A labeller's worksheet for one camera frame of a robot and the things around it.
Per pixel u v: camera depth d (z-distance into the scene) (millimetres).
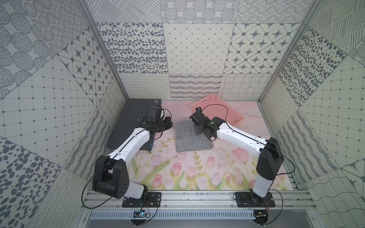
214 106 753
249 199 682
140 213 703
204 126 623
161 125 764
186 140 954
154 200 737
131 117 1027
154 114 659
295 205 735
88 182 367
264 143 472
